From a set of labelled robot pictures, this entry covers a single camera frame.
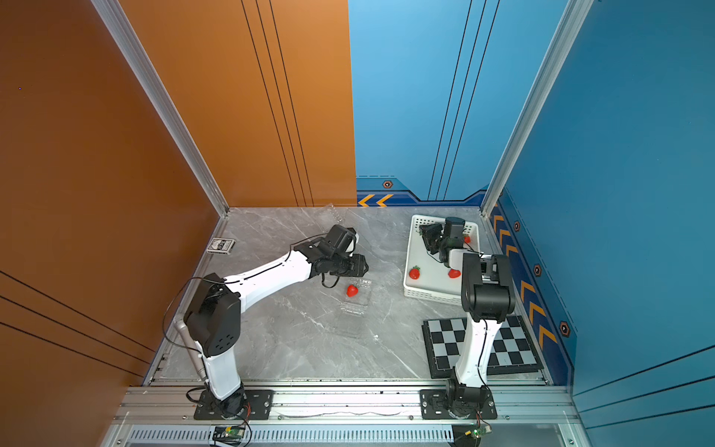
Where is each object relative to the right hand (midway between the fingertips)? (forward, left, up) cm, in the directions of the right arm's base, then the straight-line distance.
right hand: (421, 228), depth 103 cm
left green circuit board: (-63, +55, -10) cm, 84 cm away
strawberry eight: (-23, +26, -6) cm, 35 cm away
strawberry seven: (-16, +4, -5) cm, 17 cm away
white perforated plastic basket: (-16, -1, -8) cm, 18 cm away
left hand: (-19, +21, +4) cm, 28 cm away
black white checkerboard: (-43, -22, -6) cm, 48 cm away
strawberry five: (-16, -10, -6) cm, 20 cm away
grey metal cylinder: (-41, +73, -6) cm, 84 cm away
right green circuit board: (-61, -8, -9) cm, 63 cm away
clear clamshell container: (-24, +24, -8) cm, 35 cm away
